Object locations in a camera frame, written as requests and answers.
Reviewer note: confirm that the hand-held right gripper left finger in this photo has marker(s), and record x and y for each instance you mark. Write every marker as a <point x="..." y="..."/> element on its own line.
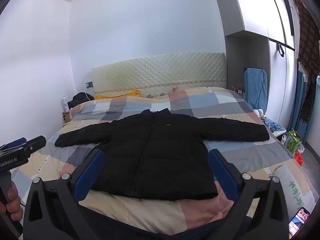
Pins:
<point x="91" y="173"/>

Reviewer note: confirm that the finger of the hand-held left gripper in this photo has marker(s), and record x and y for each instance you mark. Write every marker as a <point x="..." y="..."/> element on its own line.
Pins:
<point x="15" y="143"/>
<point x="36" y="143"/>

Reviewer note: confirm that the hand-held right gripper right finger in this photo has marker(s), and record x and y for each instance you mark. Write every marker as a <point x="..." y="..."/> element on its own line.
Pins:
<point x="222" y="175"/>

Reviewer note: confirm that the black puffer jacket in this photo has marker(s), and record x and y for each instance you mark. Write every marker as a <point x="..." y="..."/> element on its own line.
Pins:
<point x="162" y="155"/>

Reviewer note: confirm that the person's left hand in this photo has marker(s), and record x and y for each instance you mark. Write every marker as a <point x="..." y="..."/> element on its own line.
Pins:
<point x="14" y="200"/>

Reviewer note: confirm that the wooden nightstand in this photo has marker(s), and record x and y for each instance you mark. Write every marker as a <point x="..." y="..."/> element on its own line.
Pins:
<point x="66" y="117"/>

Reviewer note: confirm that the white spray bottle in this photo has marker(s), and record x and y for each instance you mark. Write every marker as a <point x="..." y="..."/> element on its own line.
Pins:
<point x="65" y="105"/>

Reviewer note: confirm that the black bag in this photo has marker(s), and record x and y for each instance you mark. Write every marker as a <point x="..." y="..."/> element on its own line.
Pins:
<point x="80" y="98"/>

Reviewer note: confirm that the blue crumpled cloth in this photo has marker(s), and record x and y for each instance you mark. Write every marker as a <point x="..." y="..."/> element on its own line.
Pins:
<point x="273" y="125"/>

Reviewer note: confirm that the white stool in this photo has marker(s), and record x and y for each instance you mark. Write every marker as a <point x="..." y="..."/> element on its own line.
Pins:
<point x="281" y="133"/>

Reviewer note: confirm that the white plush toy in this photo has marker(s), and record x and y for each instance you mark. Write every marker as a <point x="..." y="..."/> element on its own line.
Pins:
<point x="260" y="113"/>

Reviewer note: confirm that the bed with checkered cover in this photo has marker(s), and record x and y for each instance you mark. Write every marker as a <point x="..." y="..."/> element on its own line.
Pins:
<point x="225" y="100"/>

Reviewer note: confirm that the red bag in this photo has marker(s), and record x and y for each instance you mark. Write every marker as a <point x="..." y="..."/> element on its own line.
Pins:
<point x="298" y="158"/>

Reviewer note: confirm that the green bag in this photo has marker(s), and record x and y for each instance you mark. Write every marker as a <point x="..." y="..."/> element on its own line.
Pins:
<point x="293" y="141"/>

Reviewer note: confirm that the yellow pillow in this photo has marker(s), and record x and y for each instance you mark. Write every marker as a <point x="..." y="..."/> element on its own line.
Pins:
<point x="117" y="96"/>

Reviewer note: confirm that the row of small bottles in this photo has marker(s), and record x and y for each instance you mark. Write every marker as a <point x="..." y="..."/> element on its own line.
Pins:
<point x="237" y="91"/>

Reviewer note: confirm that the smartphone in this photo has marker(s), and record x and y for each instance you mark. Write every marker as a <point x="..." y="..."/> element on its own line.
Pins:
<point x="298" y="221"/>

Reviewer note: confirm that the blue covered board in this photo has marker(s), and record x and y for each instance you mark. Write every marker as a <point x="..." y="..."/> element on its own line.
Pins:
<point x="252" y="87"/>

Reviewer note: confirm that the beige floral pillow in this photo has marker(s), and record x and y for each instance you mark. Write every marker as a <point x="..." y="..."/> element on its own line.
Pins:
<point x="155" y="94"/>

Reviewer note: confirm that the teal curtain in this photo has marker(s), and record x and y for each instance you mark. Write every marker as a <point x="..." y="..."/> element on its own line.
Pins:
<point x="300" y="105"/>

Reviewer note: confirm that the cream quilted headboard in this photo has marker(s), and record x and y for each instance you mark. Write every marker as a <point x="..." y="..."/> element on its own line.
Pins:
<point x="160" y="75"/>

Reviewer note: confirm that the brown patterned hanging cloth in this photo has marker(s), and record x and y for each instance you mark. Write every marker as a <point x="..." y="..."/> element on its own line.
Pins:
<point x="307" y="42"/>

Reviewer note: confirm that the grey wardrobe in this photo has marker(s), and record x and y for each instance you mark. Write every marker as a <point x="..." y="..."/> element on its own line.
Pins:
<point x="250" y="5"/>

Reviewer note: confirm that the dark wall socket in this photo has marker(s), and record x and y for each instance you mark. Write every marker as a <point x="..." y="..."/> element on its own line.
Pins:
<point x="89" y="84"/>

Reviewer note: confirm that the black wardrobe rail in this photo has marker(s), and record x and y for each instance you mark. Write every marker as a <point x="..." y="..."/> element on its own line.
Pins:
<point x="281" y="42"/>

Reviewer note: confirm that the black clothes rack frame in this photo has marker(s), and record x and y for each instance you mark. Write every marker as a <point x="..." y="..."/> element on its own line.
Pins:
<point x="290" y="12"/>

